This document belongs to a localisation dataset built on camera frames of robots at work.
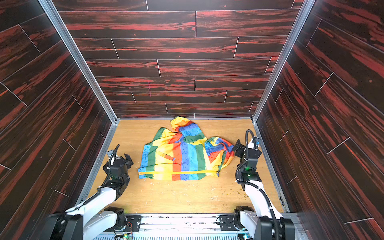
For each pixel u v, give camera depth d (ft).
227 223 2.41
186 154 3.15
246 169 2.06
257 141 2.18
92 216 1.66
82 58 2.81
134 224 2.41
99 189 1.95
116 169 2.09
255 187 1.78
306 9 2.18
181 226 2.43
